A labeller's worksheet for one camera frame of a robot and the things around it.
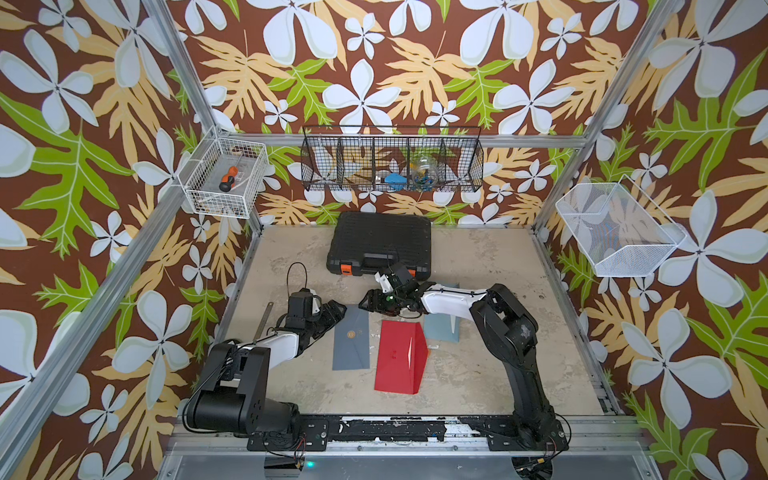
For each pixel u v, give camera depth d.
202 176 0.82
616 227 0.82
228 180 0.80
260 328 0.94
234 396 0.44
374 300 0.86
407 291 0.78
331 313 0.83
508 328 0.54
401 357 0.86
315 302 0.77
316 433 0.74
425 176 0.96
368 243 1.07
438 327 0.92
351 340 0.91
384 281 0.82
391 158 0.98
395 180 0.94
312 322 0.78
